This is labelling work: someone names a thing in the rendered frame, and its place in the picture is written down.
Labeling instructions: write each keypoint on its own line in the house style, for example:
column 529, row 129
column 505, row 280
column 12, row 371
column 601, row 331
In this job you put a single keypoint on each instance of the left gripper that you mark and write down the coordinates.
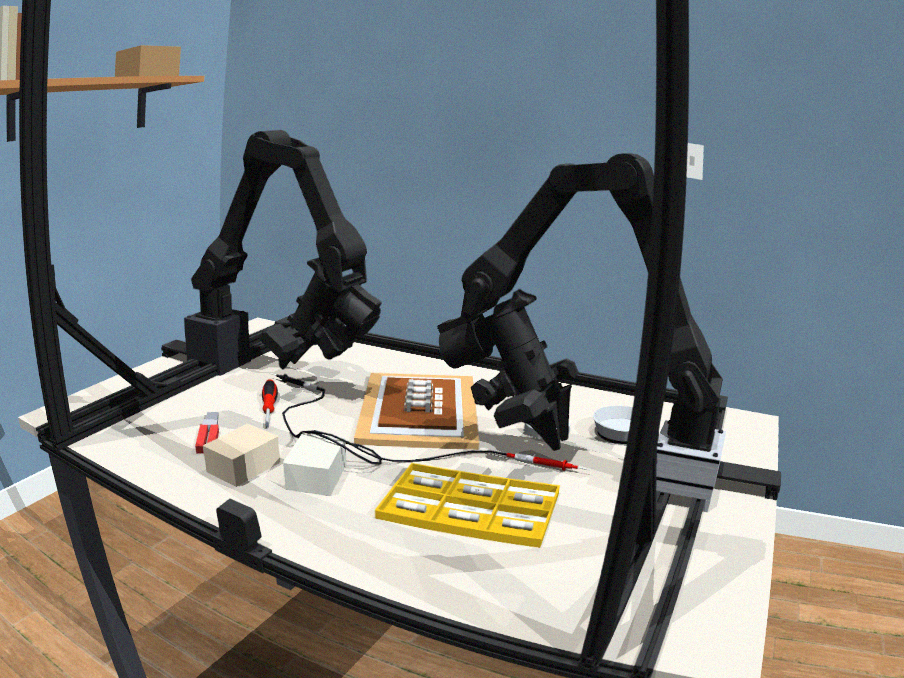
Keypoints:
column 280, row 340

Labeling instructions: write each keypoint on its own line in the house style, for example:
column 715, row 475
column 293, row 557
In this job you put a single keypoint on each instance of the red-handled pliers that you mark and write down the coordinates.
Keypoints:
column 210, row 424

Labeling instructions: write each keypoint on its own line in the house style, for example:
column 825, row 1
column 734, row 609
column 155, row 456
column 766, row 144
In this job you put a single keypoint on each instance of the white rectangular block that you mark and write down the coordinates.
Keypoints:
column 314, row 465

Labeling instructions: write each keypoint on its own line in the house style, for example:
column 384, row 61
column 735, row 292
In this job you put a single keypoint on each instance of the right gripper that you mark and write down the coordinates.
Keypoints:
column 528, row 369

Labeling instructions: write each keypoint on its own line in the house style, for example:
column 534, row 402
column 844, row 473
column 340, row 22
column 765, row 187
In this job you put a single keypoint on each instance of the yellow tray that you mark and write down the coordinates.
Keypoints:
column 503, row 492

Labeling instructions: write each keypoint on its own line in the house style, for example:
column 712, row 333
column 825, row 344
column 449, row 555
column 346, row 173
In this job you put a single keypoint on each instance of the black tester probe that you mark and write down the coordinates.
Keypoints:
column 285, row 378

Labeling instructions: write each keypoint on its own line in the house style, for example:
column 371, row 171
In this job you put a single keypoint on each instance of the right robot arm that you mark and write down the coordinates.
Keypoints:
column 629, row 178

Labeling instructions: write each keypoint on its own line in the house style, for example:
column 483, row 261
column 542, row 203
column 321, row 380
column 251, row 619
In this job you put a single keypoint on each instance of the red and black screwdriver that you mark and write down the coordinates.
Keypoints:
column 269, row 396

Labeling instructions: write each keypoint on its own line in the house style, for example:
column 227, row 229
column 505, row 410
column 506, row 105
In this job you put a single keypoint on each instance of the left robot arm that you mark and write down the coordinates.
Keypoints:
column 224, row 258

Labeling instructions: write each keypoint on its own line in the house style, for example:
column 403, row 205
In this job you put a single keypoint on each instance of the beige block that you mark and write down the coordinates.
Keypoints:
column 241, row 454

